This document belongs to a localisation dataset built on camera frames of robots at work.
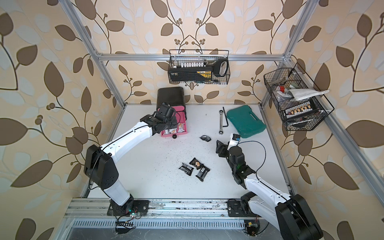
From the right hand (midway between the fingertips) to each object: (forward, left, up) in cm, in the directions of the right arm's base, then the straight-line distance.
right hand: (222, 142), depth 86 cm
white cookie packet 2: (+12, +31, -5) cm, 33 cm away
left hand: (+10, +27, +8) cm, 30 cm away
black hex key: (+28, -7, -11) cm, 31 cm away
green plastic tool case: (+19, -19, -8) cm, 29 cm away
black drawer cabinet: (+39, +31, +2) cm, 50 cm away
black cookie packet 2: (-14, +12, -10) cm, 21 cm away
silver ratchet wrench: (+16, -2, -12) cm, 20 cm away
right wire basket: (+27, -34, +22) cm, 48 cm away
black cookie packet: (-11, +21, -10) cm, 26 cm away
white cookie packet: (+14, +25, -5) cm, 29 cm away
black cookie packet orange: (-8, +16, -8) cm, 20 cm away
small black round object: (+9, +9, -10) cm, 16 cm away
